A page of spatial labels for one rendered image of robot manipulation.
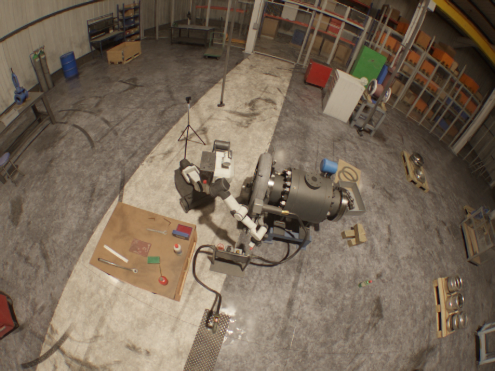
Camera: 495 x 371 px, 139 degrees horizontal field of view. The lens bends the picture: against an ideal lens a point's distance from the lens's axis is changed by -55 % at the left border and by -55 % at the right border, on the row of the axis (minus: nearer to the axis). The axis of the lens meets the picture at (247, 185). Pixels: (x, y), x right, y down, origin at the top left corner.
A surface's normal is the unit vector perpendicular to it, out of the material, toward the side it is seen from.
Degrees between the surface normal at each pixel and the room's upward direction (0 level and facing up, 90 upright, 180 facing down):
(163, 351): 0
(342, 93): 90
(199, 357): 0
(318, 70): 90
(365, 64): 90
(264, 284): 0
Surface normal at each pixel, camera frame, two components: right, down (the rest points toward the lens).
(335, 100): -0.27, 0.74
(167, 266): 0.18, -0.59
